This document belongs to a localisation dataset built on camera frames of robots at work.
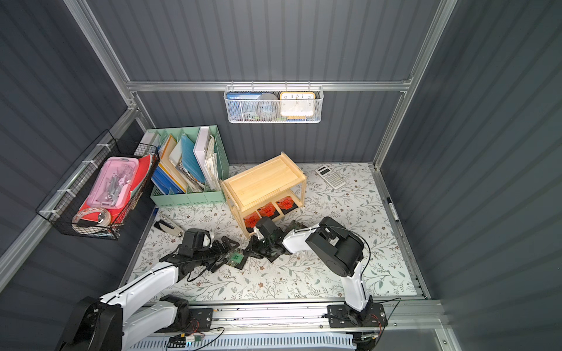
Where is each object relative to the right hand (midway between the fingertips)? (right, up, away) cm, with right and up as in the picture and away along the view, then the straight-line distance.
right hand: (246, 251), depth 88 cm
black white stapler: (-35, +8, +6) cm, 36 cm away
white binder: (-20, +42, +4) cm, 47 cm away
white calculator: (+40, +31, +27) cm, 57 cm away
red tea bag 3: (+17, +17, +14) cm, 28 cm away
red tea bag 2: (+8, +15, +11) cm, 21 cm away
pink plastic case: (-42, +26, -16) cm, 52 cm away
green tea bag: (-4, -2, -1) cm, 5 cm away
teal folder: (-25, +38, +5) cm, 46 cm away
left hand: (-5, +1, -3) cm, 6 cm away
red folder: (-39, +18, -19) cm, 46 cm away
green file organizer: (-36, +46, +9) cm, 59 cm away
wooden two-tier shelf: (+11, +26, -3) cm, 28 cm away
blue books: (-38, +28, +9) cm, 48 cm away
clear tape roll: (-39, +16, -22) cm, 47 cm away
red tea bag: (+1, +11, +8) cm, 14 cm away
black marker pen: (+69, +15, +19) cm, 73 cm away
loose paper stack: (-15, +35, +1) cm, 38 cm away
